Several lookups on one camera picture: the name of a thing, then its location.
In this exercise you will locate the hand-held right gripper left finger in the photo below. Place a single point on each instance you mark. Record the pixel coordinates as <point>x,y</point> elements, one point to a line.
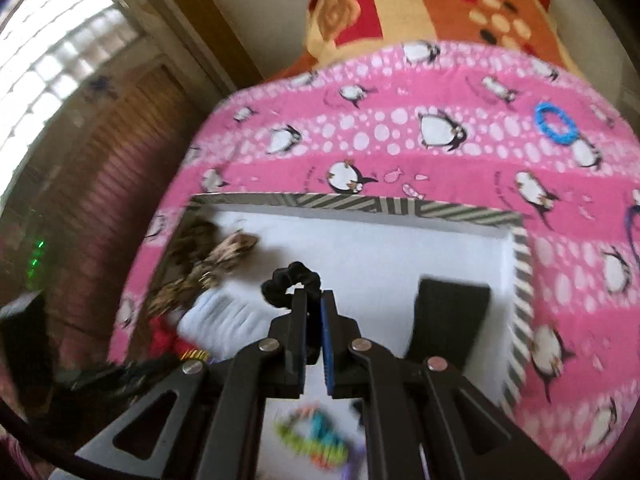
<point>300,320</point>

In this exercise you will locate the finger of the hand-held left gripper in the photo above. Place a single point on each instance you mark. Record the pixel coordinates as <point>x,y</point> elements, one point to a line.
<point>125,375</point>

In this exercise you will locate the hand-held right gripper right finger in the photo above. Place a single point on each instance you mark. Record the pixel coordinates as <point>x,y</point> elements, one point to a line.
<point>329,340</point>

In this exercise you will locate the black scrunchie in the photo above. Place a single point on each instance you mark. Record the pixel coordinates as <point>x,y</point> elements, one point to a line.
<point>275,285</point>

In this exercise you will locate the red velvet bow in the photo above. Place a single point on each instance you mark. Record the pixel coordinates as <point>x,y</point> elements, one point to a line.
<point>165,340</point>

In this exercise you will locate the white ribbed hair band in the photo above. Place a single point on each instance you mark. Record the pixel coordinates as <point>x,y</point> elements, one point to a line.
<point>220,320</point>

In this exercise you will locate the striped cardboard box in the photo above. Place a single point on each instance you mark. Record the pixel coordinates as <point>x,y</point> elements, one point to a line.
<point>375,260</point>

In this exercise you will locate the leopard print scrunchie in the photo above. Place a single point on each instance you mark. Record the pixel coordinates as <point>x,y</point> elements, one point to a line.
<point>232,250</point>

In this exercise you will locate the black rectangular case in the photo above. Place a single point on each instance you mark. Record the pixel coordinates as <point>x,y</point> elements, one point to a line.
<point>450,315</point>

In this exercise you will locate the brown scrunchie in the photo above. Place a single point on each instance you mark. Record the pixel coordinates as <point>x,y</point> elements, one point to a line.
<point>194,237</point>

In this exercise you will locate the pink penguin blanket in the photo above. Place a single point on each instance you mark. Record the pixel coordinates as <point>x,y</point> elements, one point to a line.
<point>375,135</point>

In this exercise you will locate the window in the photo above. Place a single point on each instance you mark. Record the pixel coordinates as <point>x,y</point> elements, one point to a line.
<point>65,60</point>

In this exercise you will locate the orange floral blanket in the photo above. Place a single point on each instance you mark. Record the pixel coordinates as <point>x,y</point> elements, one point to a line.
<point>425,10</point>

